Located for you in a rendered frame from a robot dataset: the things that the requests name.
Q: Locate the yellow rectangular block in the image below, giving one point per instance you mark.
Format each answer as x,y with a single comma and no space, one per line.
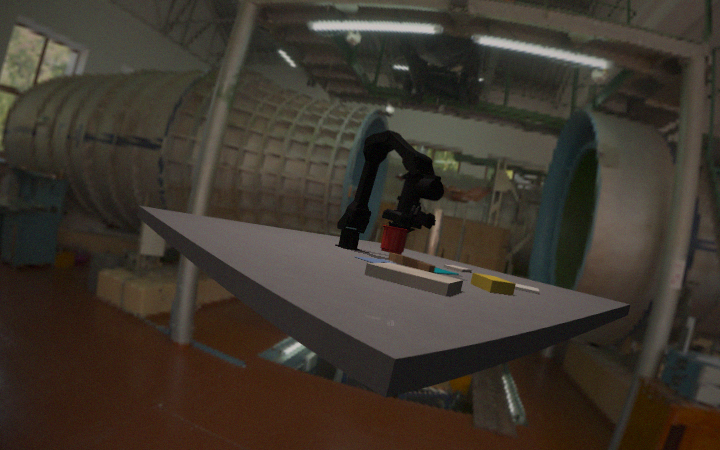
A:
493,284

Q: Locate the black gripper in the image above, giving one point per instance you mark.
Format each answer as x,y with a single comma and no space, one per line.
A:
400,216

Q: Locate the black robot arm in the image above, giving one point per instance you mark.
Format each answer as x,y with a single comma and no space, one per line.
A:
420,182

